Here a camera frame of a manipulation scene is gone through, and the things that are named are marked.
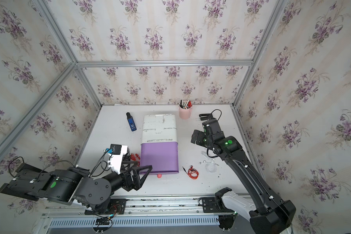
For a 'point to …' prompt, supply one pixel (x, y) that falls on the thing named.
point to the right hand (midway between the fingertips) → (200, 137)
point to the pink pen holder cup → (185, 113)
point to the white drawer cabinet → (158, 128)
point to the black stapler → (205, 116)
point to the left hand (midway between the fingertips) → (149, 172)
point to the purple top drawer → (162, 156)
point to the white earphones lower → (210, 167)
